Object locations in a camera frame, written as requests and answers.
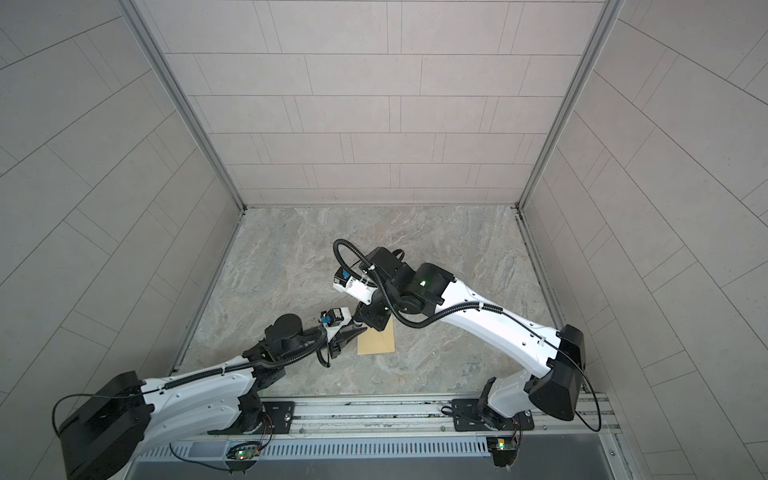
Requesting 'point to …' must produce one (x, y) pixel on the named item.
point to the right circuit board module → (503, 449)
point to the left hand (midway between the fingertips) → (369, 324)
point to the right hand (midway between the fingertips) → (358, 316)
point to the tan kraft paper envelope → (372, 341)
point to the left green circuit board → (247, 453)
